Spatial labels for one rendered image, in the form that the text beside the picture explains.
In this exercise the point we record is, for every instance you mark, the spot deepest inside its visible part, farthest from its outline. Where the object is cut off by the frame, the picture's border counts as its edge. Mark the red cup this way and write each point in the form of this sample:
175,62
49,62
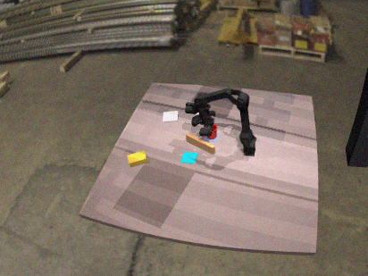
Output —
214,132

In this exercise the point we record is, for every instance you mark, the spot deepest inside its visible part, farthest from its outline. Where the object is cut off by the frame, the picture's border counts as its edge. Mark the tan wooden bar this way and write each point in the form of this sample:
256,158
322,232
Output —
200,143

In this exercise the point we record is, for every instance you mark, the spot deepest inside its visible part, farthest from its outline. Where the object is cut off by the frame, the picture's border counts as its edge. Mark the yellow block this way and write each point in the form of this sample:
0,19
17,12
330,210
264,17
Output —
137,158

